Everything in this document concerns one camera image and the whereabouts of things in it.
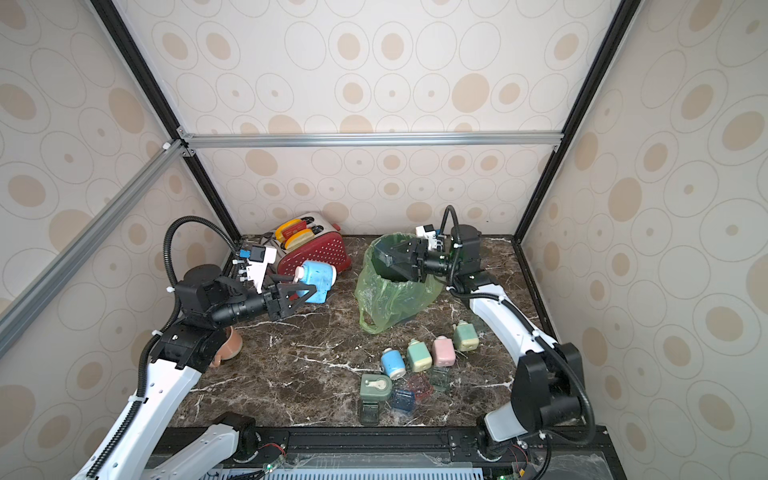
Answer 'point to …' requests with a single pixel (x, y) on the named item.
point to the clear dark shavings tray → (370, 413)
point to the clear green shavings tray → (440, 378)
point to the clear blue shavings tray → (403, 400)
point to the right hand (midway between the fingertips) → (383, 263)
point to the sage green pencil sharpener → (375, 387)
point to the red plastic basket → (328, 247)
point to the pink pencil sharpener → (444, 351)
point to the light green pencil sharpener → (419, 355)
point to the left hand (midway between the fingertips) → (313, 288)
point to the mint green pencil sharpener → (465, 337)
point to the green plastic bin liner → (386, 296)
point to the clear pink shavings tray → (421, 386)
